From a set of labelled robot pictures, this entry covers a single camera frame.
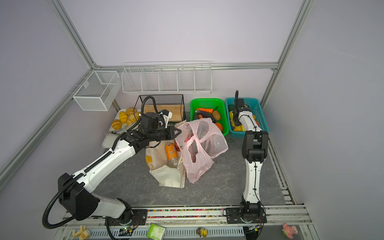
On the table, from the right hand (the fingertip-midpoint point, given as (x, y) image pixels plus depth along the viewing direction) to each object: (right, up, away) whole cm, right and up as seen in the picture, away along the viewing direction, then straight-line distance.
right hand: (245, 121), depth 103 cm
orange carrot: (-27, +9, +14) cm, 32 cm away
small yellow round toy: (-30, -52, -35) cm, 70 cm away
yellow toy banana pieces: (-86, -53, -35) cm, 107 cm away
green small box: (-53, -52, -34) cm, 82 cm away
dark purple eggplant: (-27, +5, +9) cm, 29 cm away
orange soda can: (-49, -21, -12) cm, 55 cm away
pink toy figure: (+9, -52, -35) cm, 63 cm away
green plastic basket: (-18, +13, +15) cm, 27 cm away
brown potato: (-19, +5, +10) cm, 22 cm away
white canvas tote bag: (-53, -25, -12) cm, 60 cm away
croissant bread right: (-84, +4, +12) cm, 85 cm away
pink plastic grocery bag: (-31, -10, -38) cm, 50 cm away
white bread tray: (-94, -10, +2) cm, 95 cm away
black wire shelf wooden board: (-51, +13, +6) cm, 53 cm away
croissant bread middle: (-92, +3, +13) cm, 92 cm away
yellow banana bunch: (-4, -5, 0) cm, 7 cm away
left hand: (-42, -7, -28) cm, 51 cm away
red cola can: (-47, -16, -10) cm, 50 cm away
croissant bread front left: (-93, -3, +7) cm, 94 cm away
